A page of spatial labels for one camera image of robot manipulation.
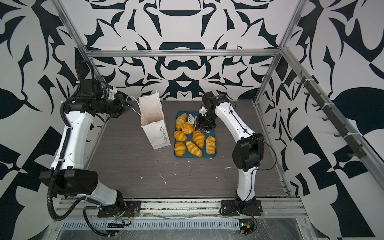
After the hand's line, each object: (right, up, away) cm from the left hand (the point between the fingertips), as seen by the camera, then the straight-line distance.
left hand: (132, 102), depth 73 cm
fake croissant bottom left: (+21, -26, +19) cm, 38 cm away
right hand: (+32, -13, +11) cm, 36 cm away
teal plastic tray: (+27, -20, +26) cm, 42 cm away
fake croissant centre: (+33, -20, +22) cm, 44 cm away
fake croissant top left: (+21, -9, +32) cm, 39 cm away
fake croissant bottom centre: (+29, -26, +19) cm, 43 cm away
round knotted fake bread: (+26, -14, +27) cm, 39 cm away
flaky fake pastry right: (+40, -24, +19) cm, 50 cm away
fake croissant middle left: (+21, -18, +23) cm, 36 cm away
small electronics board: (+54, -58, -2) cm, 79 cm away
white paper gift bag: (+2, -9, +29) cm, 30 cm away
